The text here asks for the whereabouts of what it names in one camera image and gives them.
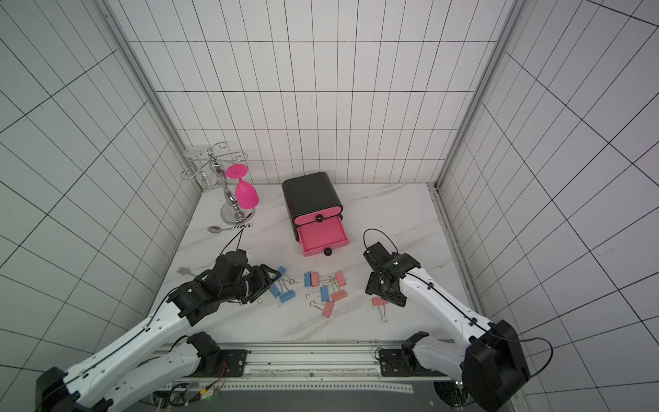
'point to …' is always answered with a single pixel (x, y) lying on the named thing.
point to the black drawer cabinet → (310, 198)
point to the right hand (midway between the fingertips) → (373, 291)
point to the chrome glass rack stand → (213, 160)
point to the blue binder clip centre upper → (307, 279)
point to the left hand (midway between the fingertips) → (272, 284)
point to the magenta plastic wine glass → (245, 195)
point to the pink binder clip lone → (377, 301)
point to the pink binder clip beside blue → (315, 279)
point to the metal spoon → (215, 229)
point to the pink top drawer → (317, 216)
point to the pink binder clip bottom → (327, 311)
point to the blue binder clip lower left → (287, 295)
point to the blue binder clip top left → (282, 270)
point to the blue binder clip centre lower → (324, 293)
